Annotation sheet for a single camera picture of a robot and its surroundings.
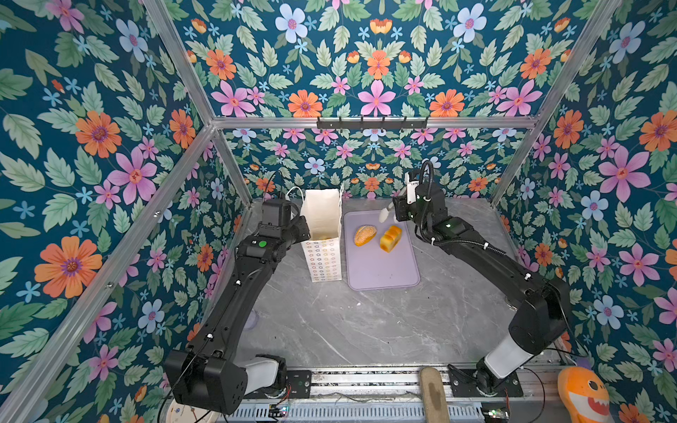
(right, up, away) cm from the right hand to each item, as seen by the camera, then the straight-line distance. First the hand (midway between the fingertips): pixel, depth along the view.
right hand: (400, 194), depth 82 cm
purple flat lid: (-48, -41, +2) cm, 63 cm away
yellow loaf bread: (-1, -15, +17) cm, 23 cm away
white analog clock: (-62, -58, -14) cm, 86 cm away
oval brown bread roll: (-11, -13, +21) cm, 27 cm away
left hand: (-29, -7, -6) cm, 30 cm away
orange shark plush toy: (+44, -52, -17) cm, 70 cm away
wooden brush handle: (+7, -56, -13) cm, 58 cm away
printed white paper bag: (-26, -4, +14) cm, 30 cm away
